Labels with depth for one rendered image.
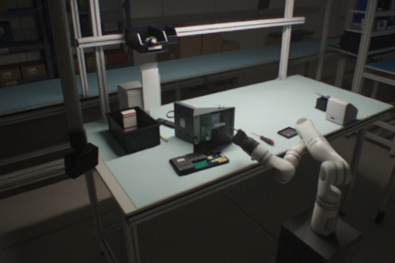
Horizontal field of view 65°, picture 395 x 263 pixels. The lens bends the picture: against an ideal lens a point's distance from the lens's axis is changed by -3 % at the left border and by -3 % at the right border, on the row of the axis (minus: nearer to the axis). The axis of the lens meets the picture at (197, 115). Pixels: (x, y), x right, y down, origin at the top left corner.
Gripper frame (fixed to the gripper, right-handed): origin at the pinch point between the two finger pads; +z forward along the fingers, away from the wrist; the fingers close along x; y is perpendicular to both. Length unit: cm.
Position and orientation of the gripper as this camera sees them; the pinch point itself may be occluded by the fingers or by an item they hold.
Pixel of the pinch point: (226, 128)
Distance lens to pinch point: 156.6
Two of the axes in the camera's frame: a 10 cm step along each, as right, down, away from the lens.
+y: -2.7, -2.4, -9.3
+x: -6.2, 7.8, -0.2
